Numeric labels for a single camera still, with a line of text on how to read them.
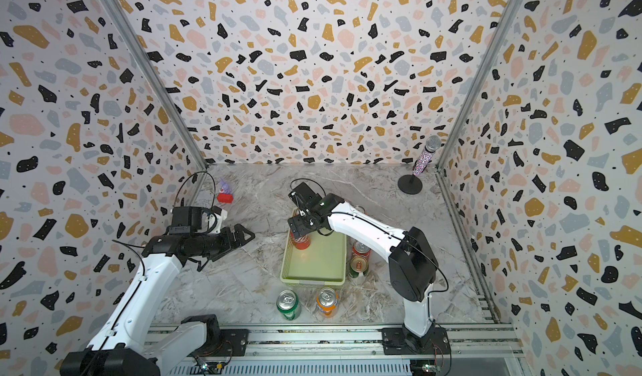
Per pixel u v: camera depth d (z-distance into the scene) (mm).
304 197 649
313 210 614
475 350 744
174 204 1055
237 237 701
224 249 688
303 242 891
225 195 1090
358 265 782
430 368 702
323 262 907
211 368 713
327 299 716
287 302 716
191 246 549
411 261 467
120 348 385
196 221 638
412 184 1134
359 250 831
